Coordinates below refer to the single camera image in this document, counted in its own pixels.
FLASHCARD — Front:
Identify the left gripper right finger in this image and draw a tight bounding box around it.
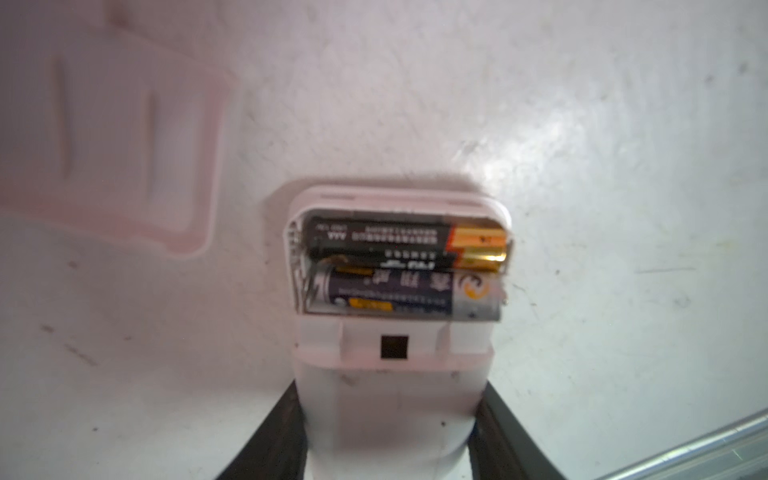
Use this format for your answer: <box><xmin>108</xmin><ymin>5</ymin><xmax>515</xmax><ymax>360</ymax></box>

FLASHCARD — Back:
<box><xmin>467</xmin><ymin>382</ymin><xmax>565</xmax><ymax>480</ymax></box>

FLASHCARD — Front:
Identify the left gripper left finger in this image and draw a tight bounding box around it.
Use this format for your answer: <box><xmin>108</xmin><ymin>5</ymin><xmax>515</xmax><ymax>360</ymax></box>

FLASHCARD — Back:
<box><xmin>217</xmin><ymin>381</ymin><xmax>308</xmax><ymax>480</ymax></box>

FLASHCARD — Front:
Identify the white rectangular plastic tray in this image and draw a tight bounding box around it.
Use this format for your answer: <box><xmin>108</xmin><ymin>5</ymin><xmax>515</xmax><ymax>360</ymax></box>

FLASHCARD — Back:
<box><xmin>284</xmin><ymin>185</ymin><xmax>514</xmax><ymax>479</ymax></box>

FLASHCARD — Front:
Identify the blue silver AAA battery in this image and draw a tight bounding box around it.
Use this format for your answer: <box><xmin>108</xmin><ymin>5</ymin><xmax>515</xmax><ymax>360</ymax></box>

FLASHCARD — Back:
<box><xmin>304</xmin><ymin>264</ymin><xmax>504</xmax><ymax>322</ymax></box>

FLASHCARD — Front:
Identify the small white tray cover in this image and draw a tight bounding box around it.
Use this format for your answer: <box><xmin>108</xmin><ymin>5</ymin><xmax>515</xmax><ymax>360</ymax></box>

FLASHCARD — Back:
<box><xmin>1</xmin><ymin>25</ymin><xmax>233</xmax><ymax>257</ymax></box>

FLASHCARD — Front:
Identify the black gold AAA battery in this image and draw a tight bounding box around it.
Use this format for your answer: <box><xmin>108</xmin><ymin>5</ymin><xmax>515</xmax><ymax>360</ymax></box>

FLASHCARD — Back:
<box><xmin>304</xmin><ymin>217</ymin><xmax>510</xmax><ymax>272</ymax></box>

